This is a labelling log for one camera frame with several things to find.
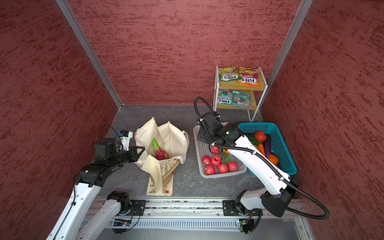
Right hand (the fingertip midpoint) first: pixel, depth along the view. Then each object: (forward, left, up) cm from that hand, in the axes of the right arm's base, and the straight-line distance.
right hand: (199, 137), depth 70 cm
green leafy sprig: (0, -18, -23) cm, 29 cm away
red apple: (-8, -5, -22) cm, 24 cm away
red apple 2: (-8, -13, -21) cm, 26 cm away
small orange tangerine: (-7, -12, -3) cm, 14 cm away
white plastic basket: (+7, -3, -26) cm, 27 cm away
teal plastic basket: (+4, -50, -21) cm, 55 cm away
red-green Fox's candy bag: (+34, -30, -8) cm, 46 cm away
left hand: (-3, +28, -7) cm, 29 cm away
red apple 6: (-2, -10, -22) cm, 24 cm away
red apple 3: (-6, -19, -22) cm, 30 cm away
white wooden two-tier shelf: (+52, -50, -17) cm, 74 cm away
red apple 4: (-2, -4, -21) cm, 22 cm away
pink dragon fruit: (+1, +23, -17) cm, 28 cm away
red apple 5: (+4, -10, -22) cm, 24 cm away
